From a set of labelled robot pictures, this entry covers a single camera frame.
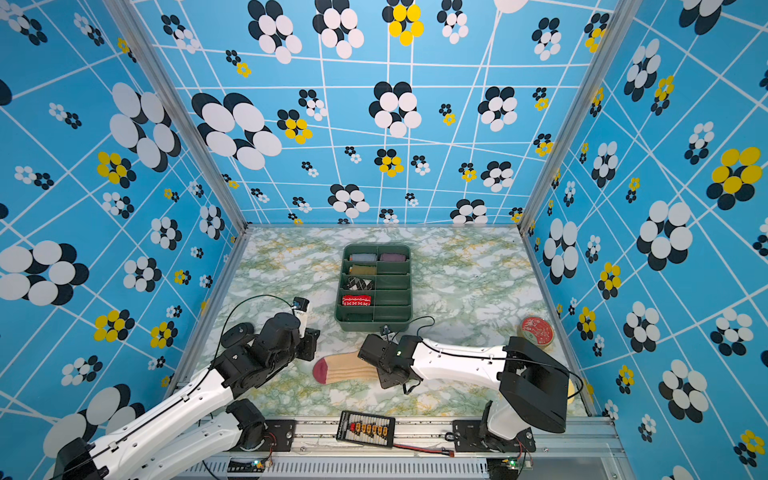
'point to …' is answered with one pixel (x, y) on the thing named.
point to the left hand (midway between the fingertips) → (320, 331)
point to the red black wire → (442, 451)
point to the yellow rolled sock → (363, 270)
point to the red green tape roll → (536, 330)
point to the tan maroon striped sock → (342, 368)
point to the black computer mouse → (236, 334)
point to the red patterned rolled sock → (356, 300)
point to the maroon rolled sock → (392, 257)
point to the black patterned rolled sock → (354, 283)
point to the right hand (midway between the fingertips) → (391, 374)
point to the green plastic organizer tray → (374, 288)
